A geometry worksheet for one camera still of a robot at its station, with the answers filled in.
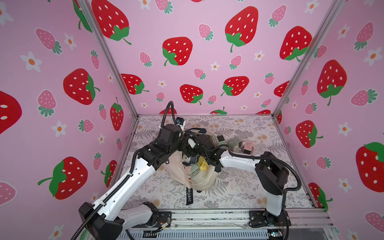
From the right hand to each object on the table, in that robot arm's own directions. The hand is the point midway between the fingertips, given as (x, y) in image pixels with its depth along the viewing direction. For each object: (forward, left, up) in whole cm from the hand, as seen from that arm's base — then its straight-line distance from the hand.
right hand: (184, 144), depth 85 cm
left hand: (-3, -2, +12) cm, 13 cm away
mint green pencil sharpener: (+10, -22, -8) cm, 26 cm away
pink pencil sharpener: (+9, -40, -12) cm, 43 cm away
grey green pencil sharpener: (+10, -31, -11) cm, 34 cm away
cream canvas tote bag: (-15, 0, 0) cm, 15 cm away
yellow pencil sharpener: (-8, -11, -7) cm, 15 cm away
